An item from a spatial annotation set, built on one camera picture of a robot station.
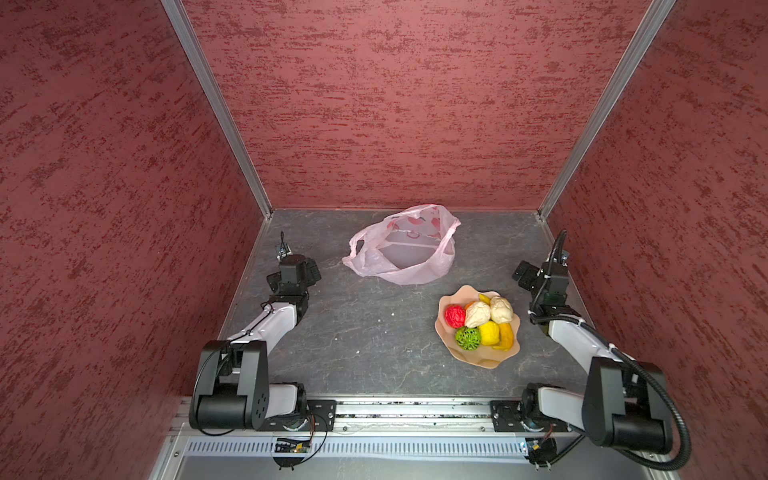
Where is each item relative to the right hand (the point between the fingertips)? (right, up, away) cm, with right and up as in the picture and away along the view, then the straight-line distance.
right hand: (531, 271), depth 89 cm
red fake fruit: (-25, -12, -5) cm, 28 cm away
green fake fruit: (-22, -18, -8) cm, 29 cm away
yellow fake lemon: (-15, -17, -6) cm, 24 cm away
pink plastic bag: (-35, +7, +21) cm, 41 cm away
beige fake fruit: (-12, -10, -8) cm, 18 cm away
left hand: (-73, 0, +1) cm, 73 cm away
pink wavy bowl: (-16, -23, -6) cm, 29 cm away
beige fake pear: (-19, -11, -8) cm, 23 cm away
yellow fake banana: (-11, -18, -8) cm, 22 cm away
